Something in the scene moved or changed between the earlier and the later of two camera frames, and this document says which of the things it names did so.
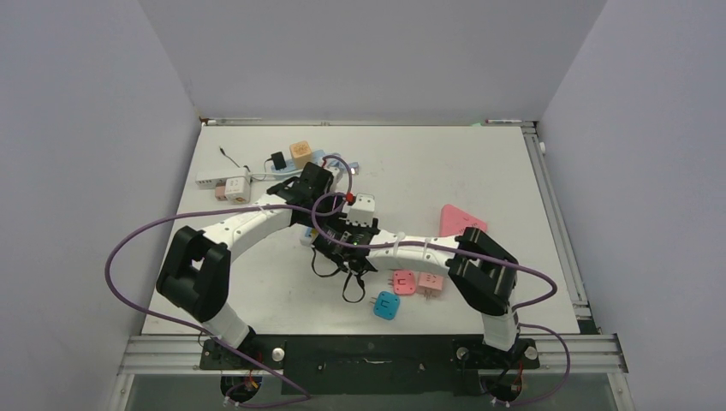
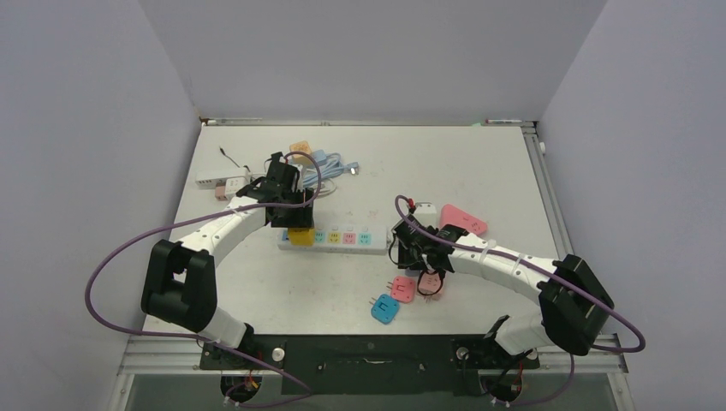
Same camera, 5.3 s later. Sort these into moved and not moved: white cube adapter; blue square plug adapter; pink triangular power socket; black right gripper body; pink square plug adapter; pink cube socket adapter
Moved: black right gripper body; pink square plug adapter
Not moved: pink triangular power socket; white cube adapter; blue square plug adapter; pink cube socket adapter
